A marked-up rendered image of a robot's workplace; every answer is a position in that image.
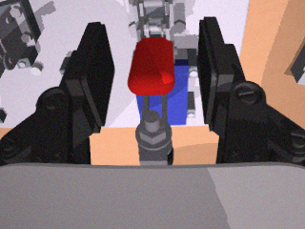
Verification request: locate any pale grey flat plate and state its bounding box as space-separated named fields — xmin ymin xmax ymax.
xmin=0 ymin=0 xmax=250 ymax=128

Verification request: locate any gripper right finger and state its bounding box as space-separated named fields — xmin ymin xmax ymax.
xmin=197 ymin=16 xmax=305 ymax=167

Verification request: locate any blue block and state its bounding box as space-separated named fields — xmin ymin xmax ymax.
xmin=136 ymin=49 xmax=189 ymax=125

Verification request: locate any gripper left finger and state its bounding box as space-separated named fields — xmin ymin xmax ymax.
xmin=0 ymin=22 xmax=114 ymax=166

